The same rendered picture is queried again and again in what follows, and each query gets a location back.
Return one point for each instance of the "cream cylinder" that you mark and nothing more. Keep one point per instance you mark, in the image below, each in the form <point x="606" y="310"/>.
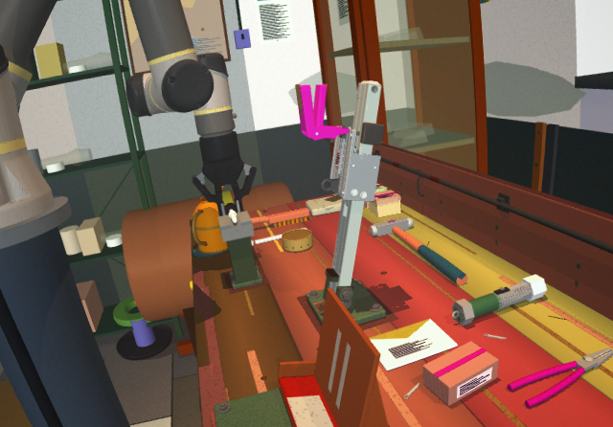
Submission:
<point x="69" y="240"/>

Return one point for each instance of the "orange oil can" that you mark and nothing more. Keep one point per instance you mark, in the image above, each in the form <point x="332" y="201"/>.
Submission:
<point x="208" y="231"/>

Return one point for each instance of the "grey test rail green base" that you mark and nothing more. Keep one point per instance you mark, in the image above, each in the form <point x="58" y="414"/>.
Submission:
<point x="347" y="245"/>

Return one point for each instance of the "green cradle post grey top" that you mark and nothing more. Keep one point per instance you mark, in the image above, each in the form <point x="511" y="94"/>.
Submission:
<point x="242" y="259"/>

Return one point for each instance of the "white and yellow envelope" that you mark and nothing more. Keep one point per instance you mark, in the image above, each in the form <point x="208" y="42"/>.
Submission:
<point x="412" y="345"/>

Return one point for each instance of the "brown framed poster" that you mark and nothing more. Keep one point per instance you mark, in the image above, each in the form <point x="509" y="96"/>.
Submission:
<point x="208" y="20"/>

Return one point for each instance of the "large brown drum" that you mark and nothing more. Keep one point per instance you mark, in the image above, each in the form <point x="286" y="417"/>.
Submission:
<point x="158" y="254"/>

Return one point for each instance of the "dark grey flap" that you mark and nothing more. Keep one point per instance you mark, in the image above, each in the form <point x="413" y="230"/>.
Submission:
<point x="372" y="133"/>

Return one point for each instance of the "yellow-green stop pin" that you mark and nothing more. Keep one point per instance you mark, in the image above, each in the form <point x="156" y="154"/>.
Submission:
<point x="230" y="202"/>

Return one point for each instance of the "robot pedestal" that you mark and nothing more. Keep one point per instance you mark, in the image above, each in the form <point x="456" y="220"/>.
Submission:
<point x="48" y="326"/>

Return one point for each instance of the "thin white rod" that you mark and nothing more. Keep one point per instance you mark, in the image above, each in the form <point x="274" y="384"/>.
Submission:
<point x="268" y="240"/>

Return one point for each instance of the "yellow box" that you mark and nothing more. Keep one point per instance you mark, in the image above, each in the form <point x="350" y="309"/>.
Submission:
<point x="49" y="60"/>

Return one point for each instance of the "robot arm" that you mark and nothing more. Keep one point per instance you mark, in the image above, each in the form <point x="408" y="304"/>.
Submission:
<point x="167" y="39"/>

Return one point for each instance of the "green and white hex tool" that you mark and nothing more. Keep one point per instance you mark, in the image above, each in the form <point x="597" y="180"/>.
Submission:
<point x="493" y="300"/>

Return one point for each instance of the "white dish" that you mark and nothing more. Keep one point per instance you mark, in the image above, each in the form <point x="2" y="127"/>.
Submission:
<point x="114" y="240"/>
<point x="54" y="167"/>
<point x="76" y="69"/>

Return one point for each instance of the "cardboard box with pink stripe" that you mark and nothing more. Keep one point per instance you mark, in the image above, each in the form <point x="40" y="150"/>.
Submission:
<point x="460" y="374"/>

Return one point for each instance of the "small silver split pin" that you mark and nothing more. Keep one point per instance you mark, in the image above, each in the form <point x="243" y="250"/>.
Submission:
<point x="412" y="390"/>
<point x="492" y="336"/>

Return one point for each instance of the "brown box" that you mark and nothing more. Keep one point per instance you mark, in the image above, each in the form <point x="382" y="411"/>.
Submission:
<point x="90" y="305"/>

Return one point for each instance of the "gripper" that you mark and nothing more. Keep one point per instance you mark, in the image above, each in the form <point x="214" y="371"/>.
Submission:
<point x="220" y="159"/>

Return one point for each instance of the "cream box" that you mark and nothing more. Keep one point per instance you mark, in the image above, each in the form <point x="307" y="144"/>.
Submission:
<point x="92" y="236"/>

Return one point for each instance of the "brown glass cabinet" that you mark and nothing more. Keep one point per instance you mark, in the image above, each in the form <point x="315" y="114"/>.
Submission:
<point x="474" y="63"/>

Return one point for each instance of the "tan box with pink top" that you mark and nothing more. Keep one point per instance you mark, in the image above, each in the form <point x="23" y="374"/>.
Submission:
<point x="385" y="204"/>

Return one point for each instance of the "green shelf unit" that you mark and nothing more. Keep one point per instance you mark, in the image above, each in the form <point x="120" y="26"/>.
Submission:
<point x="96" y="73"/>

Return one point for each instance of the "red-brown bench back board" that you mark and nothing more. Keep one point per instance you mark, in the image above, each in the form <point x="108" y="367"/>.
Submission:
<point x="479" y="207"/>

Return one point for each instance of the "orange-brown stand on green plate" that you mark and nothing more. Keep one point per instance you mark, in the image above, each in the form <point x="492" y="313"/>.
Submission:
<point x="342" y="350"/>

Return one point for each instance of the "red tray with beige pad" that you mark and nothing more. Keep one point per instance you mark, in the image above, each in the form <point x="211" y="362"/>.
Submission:
<point x="306" y="403"/>

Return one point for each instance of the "white notice with blue header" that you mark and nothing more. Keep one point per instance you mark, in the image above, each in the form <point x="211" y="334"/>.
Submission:
<point x="273" y="17"/>

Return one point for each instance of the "small orange box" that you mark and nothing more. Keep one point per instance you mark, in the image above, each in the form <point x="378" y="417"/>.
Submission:
<point x="185" y="347"/>

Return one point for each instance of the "flat beige block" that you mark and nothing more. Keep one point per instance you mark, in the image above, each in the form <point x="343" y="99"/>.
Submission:
<point x="323" y="206"/>

